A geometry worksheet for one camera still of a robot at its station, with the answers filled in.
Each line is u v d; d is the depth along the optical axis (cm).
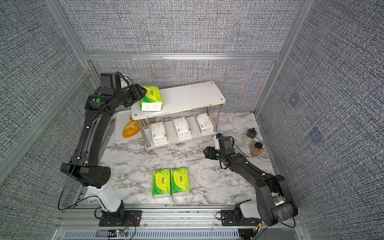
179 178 80
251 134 95
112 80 53
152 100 70
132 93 64
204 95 82
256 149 90
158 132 95
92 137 46
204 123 98
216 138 82
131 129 106
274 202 42
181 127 97
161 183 78
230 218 73
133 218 74
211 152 78
